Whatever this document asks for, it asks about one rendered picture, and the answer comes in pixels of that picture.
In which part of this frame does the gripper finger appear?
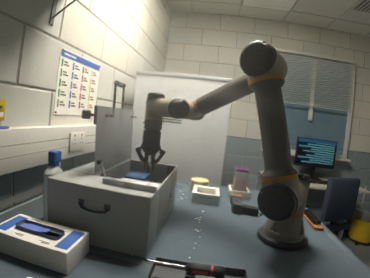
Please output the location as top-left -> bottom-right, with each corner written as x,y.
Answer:
151,147 -> 167,173
135,145 -> 152,173

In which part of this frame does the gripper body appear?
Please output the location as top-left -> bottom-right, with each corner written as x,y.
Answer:
142,119 -> 164,154

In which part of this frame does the blue block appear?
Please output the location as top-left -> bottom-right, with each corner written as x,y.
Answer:
124,170 -> 151,181

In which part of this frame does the grey hinged panel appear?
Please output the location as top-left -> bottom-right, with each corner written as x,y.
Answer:
93,105 -> 135,172

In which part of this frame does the grey canister bay module body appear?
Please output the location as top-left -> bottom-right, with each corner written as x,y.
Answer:
46,159 -> 179,258

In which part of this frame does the white small tray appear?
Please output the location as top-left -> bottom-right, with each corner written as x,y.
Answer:
227,183 -> 252,201

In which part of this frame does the black screwdriver tray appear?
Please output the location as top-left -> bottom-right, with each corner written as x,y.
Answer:
147,262 -> 248,278

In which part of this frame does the black and red screwdriver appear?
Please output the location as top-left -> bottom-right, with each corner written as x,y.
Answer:
145,257 -> 248,277

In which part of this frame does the white standing board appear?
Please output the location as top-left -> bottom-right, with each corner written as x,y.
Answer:
131,71 -> 233,187

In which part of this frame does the yellow round tin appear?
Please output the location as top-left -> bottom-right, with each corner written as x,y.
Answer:
190,176 -> 211,191

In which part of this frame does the white bottle with blue cap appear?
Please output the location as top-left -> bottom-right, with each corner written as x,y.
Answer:
42,149 -> 64,221

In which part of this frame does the black handheld device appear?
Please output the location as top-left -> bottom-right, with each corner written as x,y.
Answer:
229,192 -> 261,218

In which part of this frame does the white box with blue patches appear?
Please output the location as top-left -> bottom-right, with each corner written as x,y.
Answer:
0,213 -> 91,275

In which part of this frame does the black computer monitor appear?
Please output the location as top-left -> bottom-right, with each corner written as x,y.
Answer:
293,135 -> 339,178

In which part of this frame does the orange and black tool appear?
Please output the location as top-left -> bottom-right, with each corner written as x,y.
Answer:
302,208 -> 325,232

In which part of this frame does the window with grey blind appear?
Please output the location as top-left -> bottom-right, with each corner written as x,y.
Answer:
280,50 -> 356,158

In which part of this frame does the blue office chair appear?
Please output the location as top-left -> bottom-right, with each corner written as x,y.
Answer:
319,176 -> 362,235

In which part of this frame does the yellow bin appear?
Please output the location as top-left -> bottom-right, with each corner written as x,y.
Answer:
347,209 -> 370,245

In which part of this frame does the ceiling vent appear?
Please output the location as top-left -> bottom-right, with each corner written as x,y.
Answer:
352,0 -> 370,14

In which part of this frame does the black panel handle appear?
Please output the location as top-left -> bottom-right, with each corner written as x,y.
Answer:
111,80 -> 127,118

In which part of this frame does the white wall socket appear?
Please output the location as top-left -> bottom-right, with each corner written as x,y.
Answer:
68,131 -> 86,153

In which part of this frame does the black module front handle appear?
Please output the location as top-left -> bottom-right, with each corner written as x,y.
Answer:
77,198 -> 112,215

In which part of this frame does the white wall chart poster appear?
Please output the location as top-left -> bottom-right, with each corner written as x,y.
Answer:
52,47 -> 102,117

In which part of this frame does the grey wall bracket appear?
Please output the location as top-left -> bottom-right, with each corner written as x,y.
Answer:
48,0 -> 80,27

